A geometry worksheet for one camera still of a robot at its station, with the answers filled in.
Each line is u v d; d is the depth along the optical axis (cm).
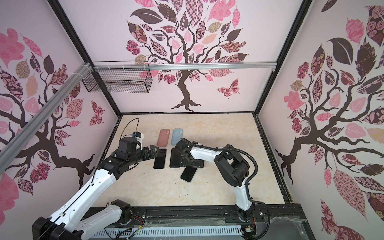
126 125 118
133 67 90
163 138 107
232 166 50
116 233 70
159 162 92
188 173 87
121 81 122
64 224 39
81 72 81
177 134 107
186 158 68
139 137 71
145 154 69
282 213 76
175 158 94
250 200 60
